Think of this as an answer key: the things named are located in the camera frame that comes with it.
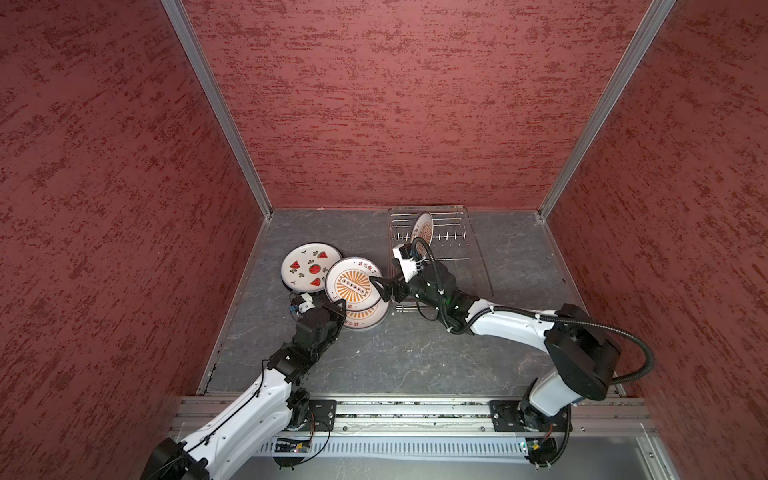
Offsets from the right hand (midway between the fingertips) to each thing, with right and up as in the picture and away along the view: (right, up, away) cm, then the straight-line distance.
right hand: (380, 275), depth 80 cm
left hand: (-9, -9, +3) cm, 13 cm away
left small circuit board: (-22, -42, -8) cm, 48 cm away
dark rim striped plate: (-28, -8, +15) cm, 32 cm away
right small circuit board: (+40, -42, -9) cm, 58 cm away
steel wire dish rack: (+25, +8, +21) cm, 34 cm away
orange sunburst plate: (-4, -15, +10) cm, 18 cm away
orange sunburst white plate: (-9, -2, +8) cm, 12 cm away
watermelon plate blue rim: (-27, 0, +21) cm, 34 cm away
